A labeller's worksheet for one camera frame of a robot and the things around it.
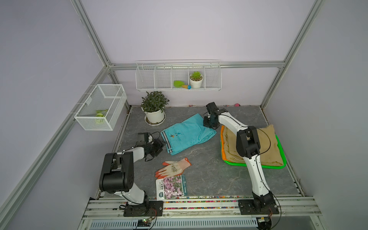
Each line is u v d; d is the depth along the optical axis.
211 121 0.91
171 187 0.79
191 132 1.02
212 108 0.87
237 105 1.24
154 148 0.83
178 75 0.99
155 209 0.74
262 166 0.79
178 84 1.00
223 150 0.82
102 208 0.76
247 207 0.74
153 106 0.97
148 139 0.81
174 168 0.87
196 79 0.91
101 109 0.78
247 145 0.62
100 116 0.74
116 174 0.46
